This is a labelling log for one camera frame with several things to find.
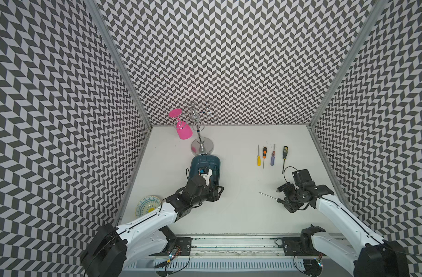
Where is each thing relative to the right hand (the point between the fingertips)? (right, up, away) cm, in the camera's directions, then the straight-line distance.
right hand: (278, 198), depth 82 cm
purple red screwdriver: (+3, +18, +19) cm, 26 cm away
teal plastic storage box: (-33, +16, +16) cm, 40 cm away
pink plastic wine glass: (-49, +33, +14) cm, 61 cm away
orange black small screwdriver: (-2, +19, +19) cm, 27 cm away
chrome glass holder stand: (-40, +25, +23) cm, 53 cm away
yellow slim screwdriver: (-5, +17, +19) cm, 26 cm away
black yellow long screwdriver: (+1, -2, +3) cm, 4 cm away
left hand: (-29, +5, -2) cm, 29 cm away
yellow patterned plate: (-64, -3, 0) cm, 64 cm away
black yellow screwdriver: (+11, +19, +19) cm, 29 cm away
